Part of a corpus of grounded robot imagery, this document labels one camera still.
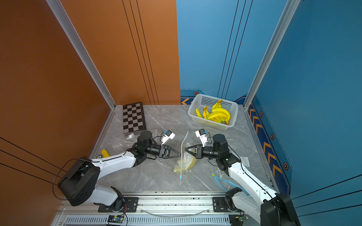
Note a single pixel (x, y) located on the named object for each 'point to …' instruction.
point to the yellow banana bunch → (217, 109)
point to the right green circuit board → (237, 220)
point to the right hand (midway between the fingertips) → (187, 150)
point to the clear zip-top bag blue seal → (228, 183)
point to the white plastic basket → (196, 110)
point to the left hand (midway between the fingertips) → (179, 155)
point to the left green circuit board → (115, 219)
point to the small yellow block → (105, 153)
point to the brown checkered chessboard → (133, 117)
